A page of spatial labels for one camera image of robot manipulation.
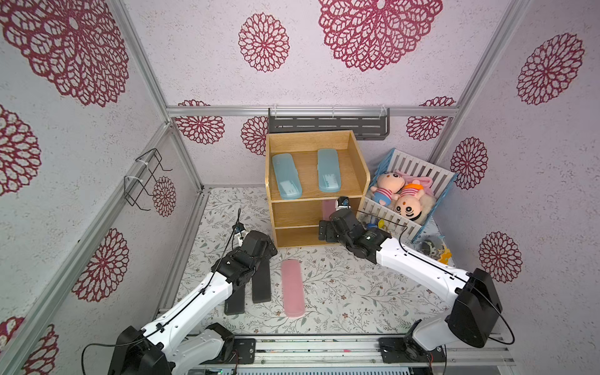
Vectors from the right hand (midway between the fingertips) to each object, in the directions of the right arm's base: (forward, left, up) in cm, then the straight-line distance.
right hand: (336, 226), depth 84 cm
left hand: (-8, +27, -3) cm, 28 cm away
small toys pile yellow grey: (-3, -42, -15) cm, 45 cm away
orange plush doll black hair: (+16, -31, -5) cm, 35 cm away
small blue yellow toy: (+11, -21, -13) cm, 27 cm away
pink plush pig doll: (+27, -25, -5) cm, 37 cm away
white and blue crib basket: (+28, -46, -5) cm, 54 cm away
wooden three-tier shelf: (+13, +12, +15) cm, 23 cm away
